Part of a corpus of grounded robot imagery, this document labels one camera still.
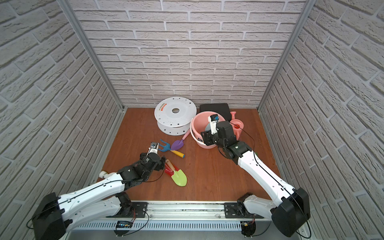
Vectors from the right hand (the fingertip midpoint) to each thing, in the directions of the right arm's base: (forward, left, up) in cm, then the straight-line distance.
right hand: (207, 131), depth 78 cm
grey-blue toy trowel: (+15, -3, -16) cm, 22 cm away
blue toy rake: (+4, +25, -21) cm, 34 cm away
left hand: (-4, +30, -11) cm, 32 cm away
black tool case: (+33, -17, -18) cm, 42 cm away
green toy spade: (-15, +17, -22) cm, 32 cm away
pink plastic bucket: (+13, +4, -8) cm, 15 cm away
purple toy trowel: (+6, +19, -21) cm, 29 cm away
